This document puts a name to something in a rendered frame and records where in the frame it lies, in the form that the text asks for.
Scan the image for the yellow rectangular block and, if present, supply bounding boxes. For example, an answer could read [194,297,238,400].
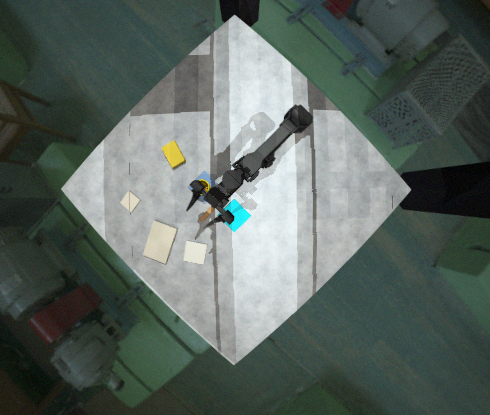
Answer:
[162,141,186,169]

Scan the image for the cream flat rectangular slab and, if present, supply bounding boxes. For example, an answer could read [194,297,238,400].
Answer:
[183,240,208,265]

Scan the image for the cream flat rectangular block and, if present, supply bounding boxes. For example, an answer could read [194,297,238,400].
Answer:
[120,190,141,212]

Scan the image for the brown wooden bar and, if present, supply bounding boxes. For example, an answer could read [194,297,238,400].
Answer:
[199,206,216,222]

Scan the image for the olive-yellow cup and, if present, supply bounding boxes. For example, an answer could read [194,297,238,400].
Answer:
[199,179,210,191]

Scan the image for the beige flat box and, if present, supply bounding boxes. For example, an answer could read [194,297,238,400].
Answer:
[143,220,178,264]

